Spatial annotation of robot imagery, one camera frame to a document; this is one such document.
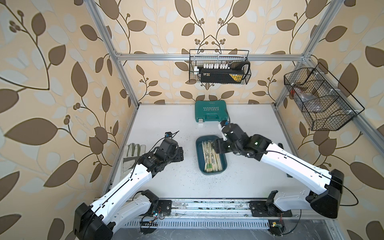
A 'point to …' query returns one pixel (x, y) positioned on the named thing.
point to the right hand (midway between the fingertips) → (216, 144)
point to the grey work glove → (134, 152)
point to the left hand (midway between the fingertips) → (178, 151)
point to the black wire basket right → (326, 105)
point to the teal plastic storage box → (199, 158)
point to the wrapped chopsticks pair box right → (216, 162)
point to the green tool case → (210, 110)
